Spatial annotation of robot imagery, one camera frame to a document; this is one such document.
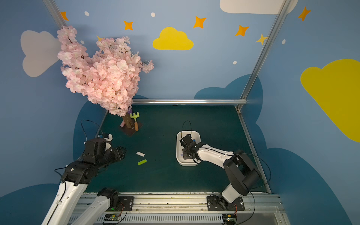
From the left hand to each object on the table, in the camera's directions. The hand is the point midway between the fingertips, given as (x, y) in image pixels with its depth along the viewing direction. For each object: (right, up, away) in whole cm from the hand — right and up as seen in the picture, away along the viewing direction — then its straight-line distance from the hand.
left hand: (122, 148), depth 73 cm
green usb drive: (+5, -13, +17) cm, 22 cm away
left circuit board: (-5, -36, -1) cm, 36 cm away
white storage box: (+41, +4, +22) cm, 47 cm away
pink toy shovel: (-15, +12, +34) cm, 39 cm away
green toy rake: (-7, +18, +40) cm, 44 cm away
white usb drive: (+3, -8, +20) cm, 22 cm away
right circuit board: (+57, -37, 0) cm, 68 cm away
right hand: (+37, -6, +19) cm, 42 cm away
